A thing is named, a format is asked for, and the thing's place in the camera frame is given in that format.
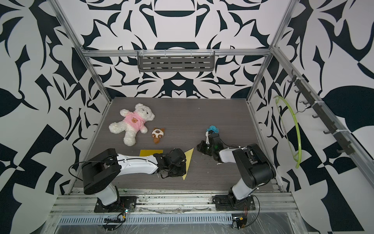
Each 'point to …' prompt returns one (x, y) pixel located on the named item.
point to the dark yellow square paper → (148, 152)
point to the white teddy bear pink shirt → (134, 121)
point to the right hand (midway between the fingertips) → (197, 143)
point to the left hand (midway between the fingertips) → (188, 170)
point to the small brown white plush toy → (157, 133)
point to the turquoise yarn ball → (213, 128)
